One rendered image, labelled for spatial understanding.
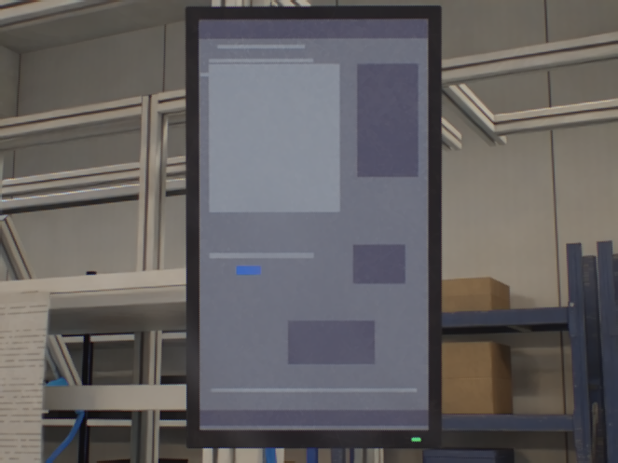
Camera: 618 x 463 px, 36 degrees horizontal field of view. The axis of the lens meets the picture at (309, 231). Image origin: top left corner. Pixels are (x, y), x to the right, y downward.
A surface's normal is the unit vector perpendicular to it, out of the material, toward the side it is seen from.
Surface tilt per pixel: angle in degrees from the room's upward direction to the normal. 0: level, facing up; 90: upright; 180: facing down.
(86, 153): 90
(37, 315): 87
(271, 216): 101
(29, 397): 89
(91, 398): 90
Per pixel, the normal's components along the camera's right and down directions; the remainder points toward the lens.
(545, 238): -0.43, -0.17
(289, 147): -0.01, 0.01
